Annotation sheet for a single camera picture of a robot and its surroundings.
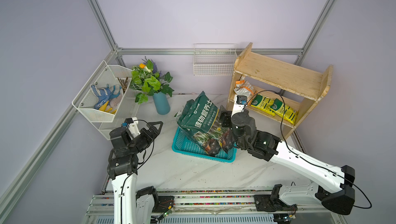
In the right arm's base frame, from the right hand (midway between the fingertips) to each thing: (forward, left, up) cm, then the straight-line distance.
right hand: (227, 109), depth 68 cm
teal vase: (+24, +39, -21) cm, 50 cm away
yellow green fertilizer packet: (+14, -23, -11) cm, 29 cm away
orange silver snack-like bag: (+22, -12, -7) cm, 26 cm away
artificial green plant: (+23, +42, +1) cm, 48 cm away
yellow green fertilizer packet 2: (+4, -35, -11) cm, 37 cm away
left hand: (-5, +32, -7) cm, 33 cm away
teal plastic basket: (0, +25, -32) cm, 40 cm away
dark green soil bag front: (0, +14, -10) cm, 17 cm away
